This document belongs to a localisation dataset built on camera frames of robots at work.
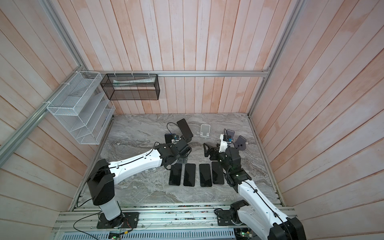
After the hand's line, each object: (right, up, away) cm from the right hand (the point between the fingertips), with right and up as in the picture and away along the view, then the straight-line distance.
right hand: (210, 144), depth 80 cm
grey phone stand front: (+16, +5, +18) cm, 25 cm away
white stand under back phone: (0, +7, +26) cm, 27 cm away
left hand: (-19, -9, +3) cm, 21 cm away
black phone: (-15, +8, +20) cm, 26 cm away
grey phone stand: (+23, -2, +17) cm, 28 cm away
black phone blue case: (-24, +3, +8) cm, 25 cm away
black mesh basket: (-54, +39, +26) cm, 71 cm away
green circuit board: (+16, -43, -10) cm, 46 cm away
